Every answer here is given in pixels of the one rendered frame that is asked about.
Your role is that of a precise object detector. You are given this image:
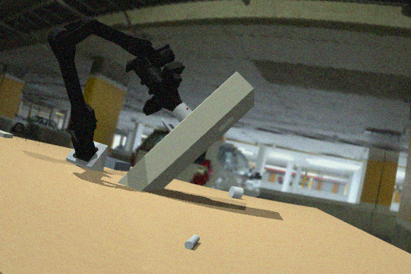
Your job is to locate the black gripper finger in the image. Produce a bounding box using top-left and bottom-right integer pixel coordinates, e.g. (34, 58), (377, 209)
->
(160, 80), (182, 106)
(153, 97), (176, 111)

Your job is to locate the light blue tray with dark grey rim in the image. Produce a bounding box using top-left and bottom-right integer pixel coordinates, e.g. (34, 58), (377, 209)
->
(104, 157), (131, 171)

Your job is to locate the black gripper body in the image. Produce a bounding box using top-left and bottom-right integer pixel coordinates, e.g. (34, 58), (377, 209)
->
(140, 61), (185, 116)

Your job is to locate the white cylinder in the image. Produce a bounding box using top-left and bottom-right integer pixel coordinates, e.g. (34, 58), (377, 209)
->
(172, 103), (192, 123)

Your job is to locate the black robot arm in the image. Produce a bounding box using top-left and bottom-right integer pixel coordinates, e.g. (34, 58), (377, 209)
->
(48, 17), (175, 162)

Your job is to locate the grey cylinder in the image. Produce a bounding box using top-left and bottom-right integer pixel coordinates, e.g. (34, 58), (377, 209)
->
(229, 186), (243, 199)
(185, 235), (200, 249)

